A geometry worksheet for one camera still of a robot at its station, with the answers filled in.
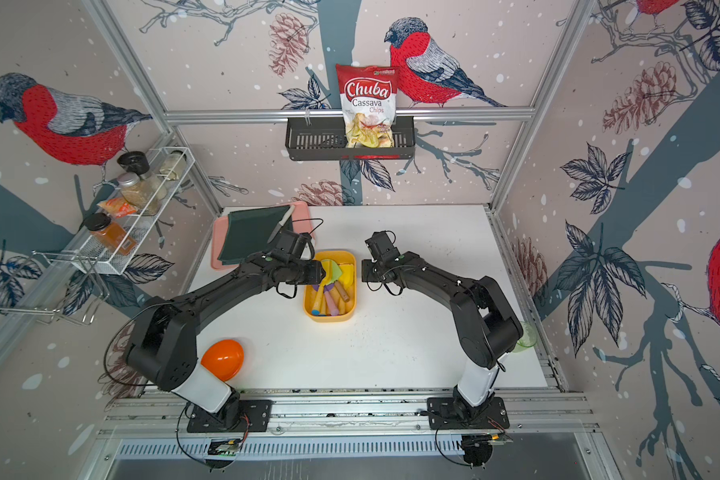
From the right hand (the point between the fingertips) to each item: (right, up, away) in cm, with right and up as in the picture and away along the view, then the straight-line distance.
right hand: (367, 269), depth 93 cm
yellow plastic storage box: (-10, -9, 0) cm, 14 cm away
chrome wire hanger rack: (-63, +1, -34) cm, 72 cm away
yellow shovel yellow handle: (-7, -5, +5) cm, 10 cm away
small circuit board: (-34, -40, -22) cm, 57 cm away
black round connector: (+26, -38, -26) cm, 53 cm away
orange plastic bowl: (-39, -22, -13) cm, 47 cm away
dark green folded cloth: (-47, +12, +21) cm, 53 cm away
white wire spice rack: (-60, +9, -25) cm, 65 cm away
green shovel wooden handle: (-12, -1, +5) cm, 13 cm away
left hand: (-13, +1, -4) cm, 13 cm away
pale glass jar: (-56, +31, -8) cm, 65 cm away
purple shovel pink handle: (-11, -9, -3) cm, 15 cm away
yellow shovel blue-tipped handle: (-15, -11, -6) cm, 20 cm away
